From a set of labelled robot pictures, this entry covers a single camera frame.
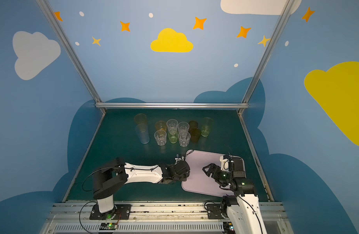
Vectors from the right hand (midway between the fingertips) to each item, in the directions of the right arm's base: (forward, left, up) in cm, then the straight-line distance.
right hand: (210, 170), depth 77 cm
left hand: (0, +12, -10) cm, 16 cm away
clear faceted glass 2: (+27, +15, -9) cm, 32 cm away
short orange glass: (+35, +33, -6) cm, 49 cm away
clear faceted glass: (+26, +32, -9) cm, 42 cm away
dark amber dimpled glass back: (+36, +9, -5) cm, 37 cm away
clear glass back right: (+35, +16, -6) cm, 39 cm away
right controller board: (-24, -9, -13) cm, 29 cm away
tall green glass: (+35, -1, -3) cm, 36 cm away
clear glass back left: (+36, +25, -9) cm, 45 cm away
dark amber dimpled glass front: (+30, +7, -9) cm, 32 cm away
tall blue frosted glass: (+28, +45, -5) cm, 53 cm away
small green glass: (+30, +24, -9) cm, 39 cm away
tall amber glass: (+34, +46, +2) cm, 57 cm away
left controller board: (-27, +50, -10) cm, 58 cm away
